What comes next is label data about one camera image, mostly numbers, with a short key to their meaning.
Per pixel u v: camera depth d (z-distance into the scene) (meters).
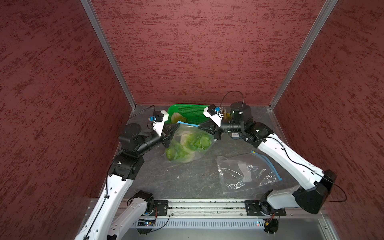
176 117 1.03
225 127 0.58
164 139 0.52
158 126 0.50
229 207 0.76
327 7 0.71
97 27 0.78
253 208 0.74
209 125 0.59
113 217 0.41
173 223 0.71
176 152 0.74
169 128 0.56
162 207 0.74
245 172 0.82
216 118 0.55
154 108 1.23
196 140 0.69
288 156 0.44
